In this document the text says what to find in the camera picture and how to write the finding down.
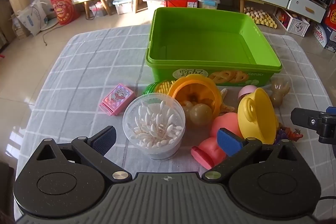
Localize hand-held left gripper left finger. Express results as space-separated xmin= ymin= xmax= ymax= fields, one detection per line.
xmin=35 ymin=126 xmax=132 ymax=184

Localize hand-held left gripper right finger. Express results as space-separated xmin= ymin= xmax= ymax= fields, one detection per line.
xmin=201 ymin=127 xmax=300 ymax=184

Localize pink pig toy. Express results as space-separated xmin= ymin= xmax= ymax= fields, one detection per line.
xmin=191 ymin=112 xmax=244 ymax=171

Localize purple toy grapes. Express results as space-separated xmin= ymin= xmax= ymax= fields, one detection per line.
xmin=274 ymin=123 xmax=304 ymax=145

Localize translucent tan hand toy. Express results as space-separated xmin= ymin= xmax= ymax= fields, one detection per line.
xmin=270 ymin=78 xmax=291 ymax=108

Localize brown translucent figure toy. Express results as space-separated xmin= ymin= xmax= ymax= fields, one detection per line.
xmin=181 ymin=100 xmax=213 ymax=127

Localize yellow toy pot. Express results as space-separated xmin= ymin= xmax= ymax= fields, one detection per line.
xmin=238 ymin=88 xmax=279 ymax=145

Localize clear cotton swab jar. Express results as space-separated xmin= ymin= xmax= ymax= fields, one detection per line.
xmin=122 ymin=93 xmax=186 ymax=161

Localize orange plastic cup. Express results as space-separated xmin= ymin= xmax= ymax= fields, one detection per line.
xmin=168 ymin=74 xmax=223 ymax=118

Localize green plastic bin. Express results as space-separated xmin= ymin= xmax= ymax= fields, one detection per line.
xmin=146 ymin=7 xmax=282 ymax=87

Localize dried starfish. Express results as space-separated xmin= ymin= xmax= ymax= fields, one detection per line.
xmin=219 ymin=88 xmax=236 ymax=113

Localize pink card box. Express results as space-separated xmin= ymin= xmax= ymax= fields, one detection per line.
xmin=99 ymin=83 xmax=135 ymax=116

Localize pink clear capsule ball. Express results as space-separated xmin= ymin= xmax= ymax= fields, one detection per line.
xmin=238 ymin=85 xmax=258 ymax=100

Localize blue and white carton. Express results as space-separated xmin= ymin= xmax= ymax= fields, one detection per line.
xmin=312 ymin=23 xmax=336 ymax=53

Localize grey checked tablecloth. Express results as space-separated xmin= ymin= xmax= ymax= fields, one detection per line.
xmin=13 ymin=25 xmax=336 ymax=224

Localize toy corn cob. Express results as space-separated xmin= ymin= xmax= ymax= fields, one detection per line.
xmin=143 ymin=80 xmax=177 ymax=95

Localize white patterned carton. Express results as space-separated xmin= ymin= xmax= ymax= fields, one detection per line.
xmin=274 ymin=7 xmax=311 ymax=37

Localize red gift box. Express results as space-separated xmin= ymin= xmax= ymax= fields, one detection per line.
xmin=323 ymin=0 xmax=336 ymax=30

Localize tray of eggs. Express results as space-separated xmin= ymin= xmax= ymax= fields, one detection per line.
xmin=244 ymin=6 xmax=278 ymax=29

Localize red paper bag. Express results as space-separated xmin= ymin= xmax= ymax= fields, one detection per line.
xmin=49 ymin=0 xmax=81 ymax=26

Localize clear lidded storage box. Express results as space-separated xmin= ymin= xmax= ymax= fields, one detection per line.
xmin=197 ymin=0 xmax=220 ymax=10

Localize white plastic bag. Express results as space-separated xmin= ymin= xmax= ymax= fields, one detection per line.
xmin=16 ymin=0 xmax=48 ymax=36

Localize red flat box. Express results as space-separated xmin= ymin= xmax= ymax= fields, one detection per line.
xmin=167 ymin=0 xmax=199 ymax=8

